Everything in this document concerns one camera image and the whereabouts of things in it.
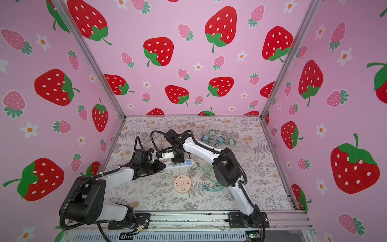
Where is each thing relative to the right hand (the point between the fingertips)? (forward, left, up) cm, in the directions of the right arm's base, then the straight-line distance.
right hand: (174, 157), depth 90 cm
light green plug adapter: (+20, -36, -6) cm, 42 cm away
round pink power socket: (-13, -7, -5) cm, 16 cm away
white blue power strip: (0, -8, -5) cm, 9 cm away
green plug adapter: (+27, -21, -6) cm, 35 cm away
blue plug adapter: (+20, -17, -4) cm, 27 cm away
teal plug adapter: (+21, -27, -6) cm, 35 cm away
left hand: (-4, +6, -4) cm, 8 cm away
